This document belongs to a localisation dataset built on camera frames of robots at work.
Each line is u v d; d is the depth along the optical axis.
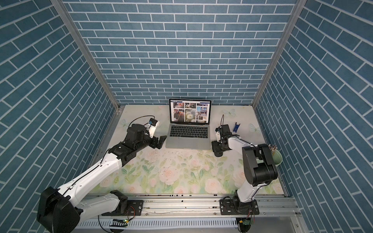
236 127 1.05
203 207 0.76
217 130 0.90
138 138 0.60
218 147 0.87
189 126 1.08
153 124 0.68
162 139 0.72
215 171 0.87
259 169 0.47
